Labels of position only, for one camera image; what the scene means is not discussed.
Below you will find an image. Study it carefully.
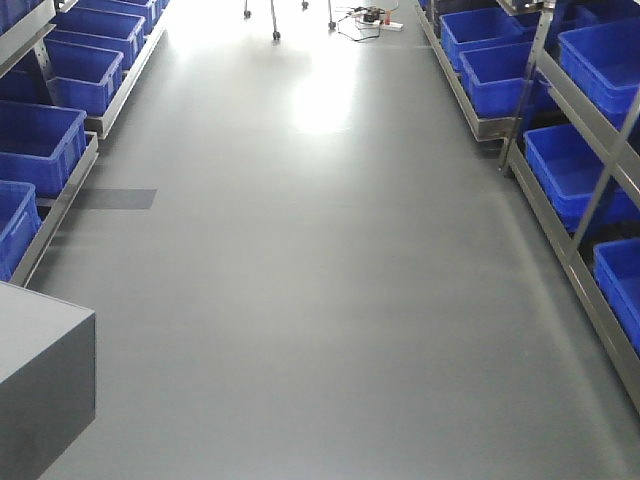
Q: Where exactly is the grey block with square hole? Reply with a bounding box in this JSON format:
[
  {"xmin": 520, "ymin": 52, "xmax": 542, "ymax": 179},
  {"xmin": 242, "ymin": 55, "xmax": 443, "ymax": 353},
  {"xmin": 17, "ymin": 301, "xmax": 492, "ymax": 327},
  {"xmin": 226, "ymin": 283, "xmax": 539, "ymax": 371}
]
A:
[{"xmin": 0, "ymin": 279, "xmax": 96, "ymax": 480}]

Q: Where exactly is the low steel shelf rack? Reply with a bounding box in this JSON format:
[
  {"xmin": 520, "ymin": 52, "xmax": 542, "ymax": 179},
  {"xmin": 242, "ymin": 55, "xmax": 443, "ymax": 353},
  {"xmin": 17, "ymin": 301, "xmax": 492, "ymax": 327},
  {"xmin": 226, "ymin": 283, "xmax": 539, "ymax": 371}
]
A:
[{"xmin": 413, "ymin": 0, "xmax": 534, "ymax": 144}]

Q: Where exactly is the metal stand with castors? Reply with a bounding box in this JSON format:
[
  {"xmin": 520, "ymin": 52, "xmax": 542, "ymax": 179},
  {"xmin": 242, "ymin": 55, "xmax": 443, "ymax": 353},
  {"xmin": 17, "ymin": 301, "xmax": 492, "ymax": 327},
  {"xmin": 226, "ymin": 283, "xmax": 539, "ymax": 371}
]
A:
[{"xmin": 242, "ymin": 0, "xmax": 337, "ymax": 40}]

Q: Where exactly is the grey steel shelf rack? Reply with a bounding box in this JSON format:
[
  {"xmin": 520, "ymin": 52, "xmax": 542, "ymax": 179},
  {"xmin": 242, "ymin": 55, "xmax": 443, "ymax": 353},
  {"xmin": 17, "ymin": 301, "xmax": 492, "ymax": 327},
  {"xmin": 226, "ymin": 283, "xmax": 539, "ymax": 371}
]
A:
[
  {"xmin": 497, "ymin": 0, "xmax": 640, "ymax": 361},
  {"xmin": 0, "ymin": 0, "xmax": 169, "ymax": 289}
]

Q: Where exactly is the row of blue bins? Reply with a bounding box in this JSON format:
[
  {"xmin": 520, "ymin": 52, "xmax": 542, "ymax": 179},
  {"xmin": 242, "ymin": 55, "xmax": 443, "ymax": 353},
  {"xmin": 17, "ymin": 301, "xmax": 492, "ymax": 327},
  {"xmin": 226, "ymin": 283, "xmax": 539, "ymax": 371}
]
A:
[
  {"xmin": 419, "ymin": 0, "xmax": 640, "ymax": 354},
  {"xmin": 0, "ymin": 0, "xmax": 171, "ymax": 284}
]

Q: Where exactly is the thin black cable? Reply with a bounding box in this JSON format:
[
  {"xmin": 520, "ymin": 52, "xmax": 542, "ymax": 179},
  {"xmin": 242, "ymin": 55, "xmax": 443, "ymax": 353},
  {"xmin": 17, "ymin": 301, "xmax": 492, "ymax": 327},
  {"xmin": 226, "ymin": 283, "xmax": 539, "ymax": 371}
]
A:
[{"xmin": 334, "ymin": 4, "xmax": 401, "ymax": 42}]

